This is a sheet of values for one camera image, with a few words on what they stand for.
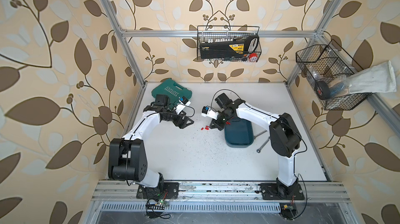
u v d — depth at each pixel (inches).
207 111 31.6
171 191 29.1
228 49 32.5
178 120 29.6
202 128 37.9
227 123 38.5
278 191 26.5
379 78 22.2
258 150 34.1
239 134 36.2
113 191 29.9
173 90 43.2
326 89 25.6
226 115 28.5
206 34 35.9
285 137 20.0
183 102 29.8
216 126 31.2
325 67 31.8
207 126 37.7
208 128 37.4
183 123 29.8
